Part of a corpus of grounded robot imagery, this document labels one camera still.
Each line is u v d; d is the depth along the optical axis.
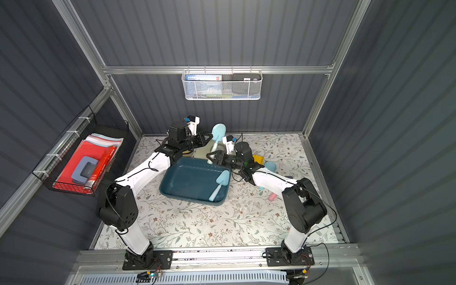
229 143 0.78
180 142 0.68
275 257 0.72
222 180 0.98
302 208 0.47
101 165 0.69
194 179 0.99
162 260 0.74
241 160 0.69
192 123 0.77
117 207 0.48
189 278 0.77
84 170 0.67
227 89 0.92
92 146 0.77
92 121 0.79
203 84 0.89
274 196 0.91
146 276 0.72
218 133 0.84
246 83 0.83
